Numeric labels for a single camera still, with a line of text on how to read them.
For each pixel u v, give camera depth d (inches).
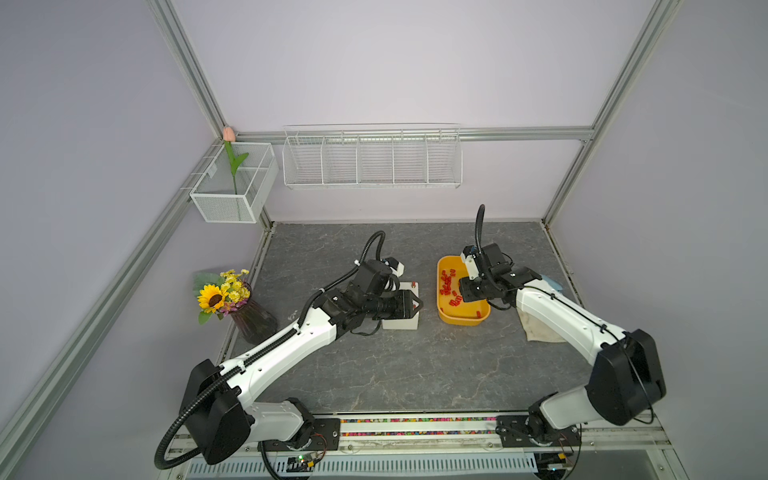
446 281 40.1
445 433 29.7
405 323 35.2
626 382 16.7
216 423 15.2
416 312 27.8
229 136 35.2
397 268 28.0
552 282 40.2
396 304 26.2
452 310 37.7
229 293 28.1
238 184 34.8
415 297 28.0
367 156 39.1
